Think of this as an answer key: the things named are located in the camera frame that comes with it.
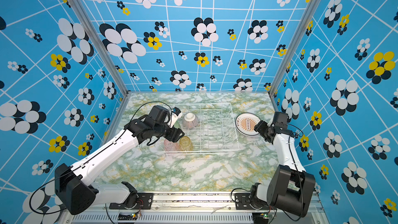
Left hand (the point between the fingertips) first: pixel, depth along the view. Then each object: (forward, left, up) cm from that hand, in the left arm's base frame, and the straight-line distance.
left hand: (180, 130), depth 78 cm
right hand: (+5, -45, -7) cm, 46 cm away
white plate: (+14, -39, -15) cm, 44 cm away
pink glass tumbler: (-4, +6, -10) cm, 12 cm away
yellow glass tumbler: (-1, -2, -14) cm, 14 cm away
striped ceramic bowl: (+14, -4, -12) cm, 19 cm away
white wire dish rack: (+14, -17, -18) cm, 28 cm away
